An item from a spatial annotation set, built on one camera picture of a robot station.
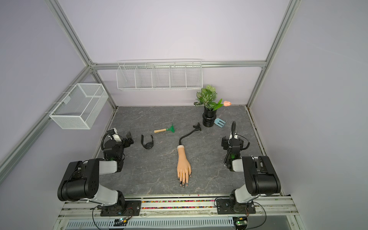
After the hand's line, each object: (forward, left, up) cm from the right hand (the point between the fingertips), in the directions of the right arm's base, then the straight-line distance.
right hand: (233, 136), depth 94 cm
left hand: (0, +71, +4) cm, 71 cm away
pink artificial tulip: (+11, +6, +20) cm, 23 cm away
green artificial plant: (+17, +17, +19) cm, 31 cm away
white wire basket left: (+9, +93, +19) cm, 96 cm away
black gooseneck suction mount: (+11, +22, -5) cm, 25 cm away
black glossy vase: (+15, +15, +2) cm, 21 cm away
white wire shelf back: (+37, +49, +23) cm, 66 cm away
